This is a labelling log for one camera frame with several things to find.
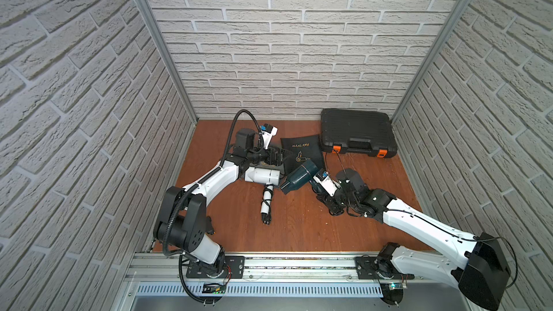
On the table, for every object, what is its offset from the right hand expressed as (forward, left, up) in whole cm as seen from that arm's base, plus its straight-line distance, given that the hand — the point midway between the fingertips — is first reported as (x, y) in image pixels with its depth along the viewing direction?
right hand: (323, 192), depth 81 cm
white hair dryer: (+10, +21, -4) cm, 24 cm away
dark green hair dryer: (+3, +9, +9) cm, 13 cm away
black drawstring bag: (+29, +3, -9) cm, 31 cm away
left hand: (+15, +13, +9) cm, 22 cm away
